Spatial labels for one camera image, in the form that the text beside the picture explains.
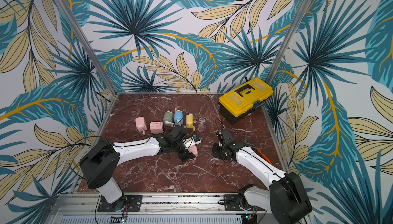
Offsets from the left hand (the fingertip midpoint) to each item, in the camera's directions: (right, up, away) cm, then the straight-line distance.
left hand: (190, 151), depth 85 cm
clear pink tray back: (+6, +12, +16) cm, 21 cm away
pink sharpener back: (-21, +13, +8) cm, 26 cm away
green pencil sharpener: (-15, +18, +12) cm, 26 cm away
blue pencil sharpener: (-9, +19, +13) cm, 24 cm away
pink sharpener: (-31, +14, +9) cm, 35 cm away
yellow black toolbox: (+26, +26, +6) cm, 37 cm away
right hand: (+13, 0, 0) cm, 13 cm away
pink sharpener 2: (+2, +1, -2) cm, 3 cm away
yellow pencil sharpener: (-1, +16, +9) cm, 19 cm away
